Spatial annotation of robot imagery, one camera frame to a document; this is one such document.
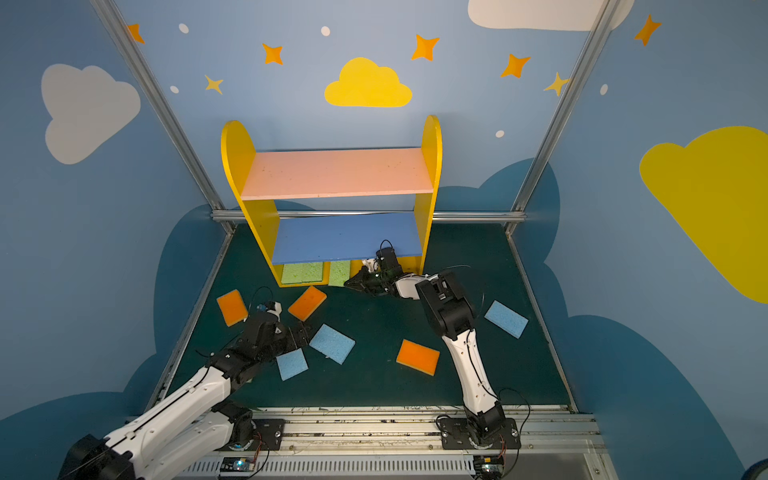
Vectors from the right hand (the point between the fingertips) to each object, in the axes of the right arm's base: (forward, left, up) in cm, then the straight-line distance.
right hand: (345, 281), depth 100 cm
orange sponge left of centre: (-8, +12, -4) cm, 15 cm away
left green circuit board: (-51, +19, -4) cm, 55 cm away
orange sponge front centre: (-23, -25, -5) cm, 34 cm away
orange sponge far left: (-10, +37, -4) cm, 38 cm away
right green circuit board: (-48, -42, -6) cm, 64 cm away
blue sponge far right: (-9, -54, -4) cm, 55 cm away
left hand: (-19, +10, +3) cm, 22 cm away
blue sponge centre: (-21, +1, -2) cm, 21 cm away
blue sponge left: (-27, +12, -2) cm, 30 cm away
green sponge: (+4, +16, -2) cm, 17 cm away
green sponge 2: (+4, +2, 0) cm, 4 cm away
